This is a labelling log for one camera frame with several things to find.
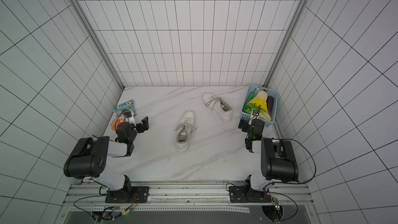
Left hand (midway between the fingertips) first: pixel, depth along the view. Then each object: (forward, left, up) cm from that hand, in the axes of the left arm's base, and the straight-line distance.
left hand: (140, 120), depth 96 cm
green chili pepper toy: (+20, -74, -2) cm, 77 cm away
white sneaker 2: (+8, -50, +4) cm, 51 cm away
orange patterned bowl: (-2, +15, 0) cm, 15 cm away
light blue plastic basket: (+22, -90, +2) cm, 93 cm away
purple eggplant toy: (+16, -87, 0) cm, 89 cm away
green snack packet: (+12, +13, -3) cm, 18 cm away
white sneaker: (-9, -30, +5) cm, 31 cm away
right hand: (+2, -67, +2) cm, 67 cm away
